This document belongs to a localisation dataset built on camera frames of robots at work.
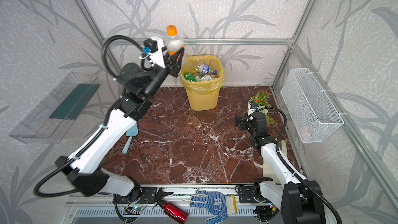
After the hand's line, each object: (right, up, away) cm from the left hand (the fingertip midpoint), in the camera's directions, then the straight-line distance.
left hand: (181, 42), depth 54 cm
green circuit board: (-25, -72, +18) cm, 78 cm away
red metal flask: (-6, -68, +13) cm, 70 cm away
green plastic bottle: (-1, -7, +31) cm, 32 cm away
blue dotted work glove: (+12, -68, +18) cm, 72 cm away
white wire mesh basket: (+52, -26, +9) cm, 59 cm away
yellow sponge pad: (+20, -70, +17) cm, 75 cm away
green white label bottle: (+8, -7, +40) cm, 41 cm away
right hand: (+30, -27, +32) cm, 52 cm away
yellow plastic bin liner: (+6, -13, +31) cm, 34 cm away
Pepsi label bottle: (+5, 0, +44) cm, 45 cm away
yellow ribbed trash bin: (+5, -22, +52) cm, 57 cm away
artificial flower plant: (+41, -19, +39) cm, 60 cm away
